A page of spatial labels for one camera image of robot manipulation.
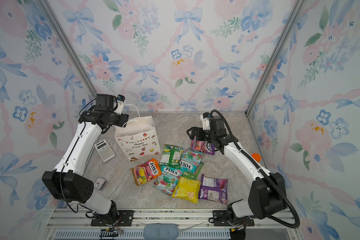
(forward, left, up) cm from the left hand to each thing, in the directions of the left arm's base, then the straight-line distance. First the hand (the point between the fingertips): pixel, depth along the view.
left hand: (121, 115), depth 80 cm
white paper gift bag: (-11, -10, -6) cm, 16 cm away
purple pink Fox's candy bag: (-3, -47, -25) cm, 54 cm away
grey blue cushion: (-49, -23, -25) cm, 60 cm away
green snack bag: (-11, -26, -25) cm, 37 cm away
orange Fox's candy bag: (-21, -12, -25) cm, 35 cm away
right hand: (-4, -39, -8) cm, 40 cm away
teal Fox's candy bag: (-14, -37, -24) cm, 46 cm away
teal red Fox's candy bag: (-25, -25, -25) cm, 44 cm away
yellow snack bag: (-30, -36, -26) cm, 53 cm away
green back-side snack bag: (-22, -36, -26) cm, 50 cm away
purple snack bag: (-30, -50, -25) cm, 63 cm away
